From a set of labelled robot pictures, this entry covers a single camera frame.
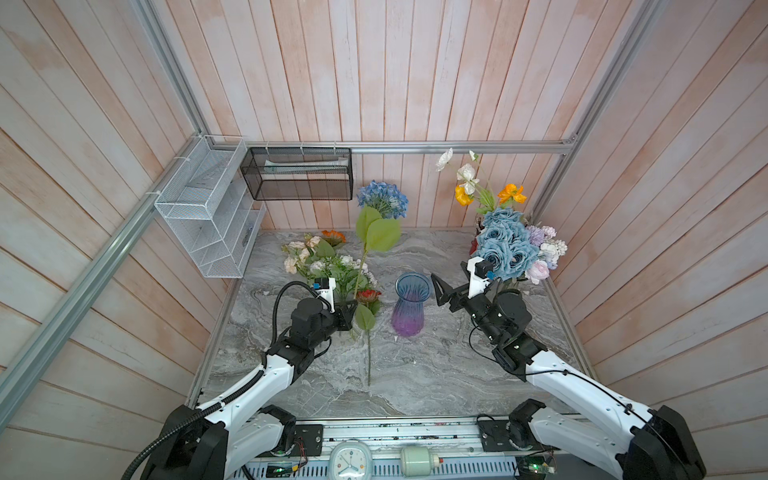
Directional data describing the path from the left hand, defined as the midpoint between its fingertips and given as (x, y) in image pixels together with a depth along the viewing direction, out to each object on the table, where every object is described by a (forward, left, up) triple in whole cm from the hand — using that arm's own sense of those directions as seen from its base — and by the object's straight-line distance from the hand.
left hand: (358, 308), depth 82 cm
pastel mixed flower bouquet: (+8, -50, +15) cm, 53 cm away
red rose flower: (+5, -2, -10) cm, 12 cm away
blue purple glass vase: (+4, -15, -11) cm, 19 cm away
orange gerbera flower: (+37, +11, -8) cm, 39 cm away
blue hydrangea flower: (+22, -6, +12) cm, 25 cm away
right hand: (+4, -23, +13) cm, 27 cm away
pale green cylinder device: (-35, -15, -6) cm, 38 cm away
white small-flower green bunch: (+23, +16, -7) cm, 29 cm away
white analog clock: (-34, +1, -11) cm, 36 cm away
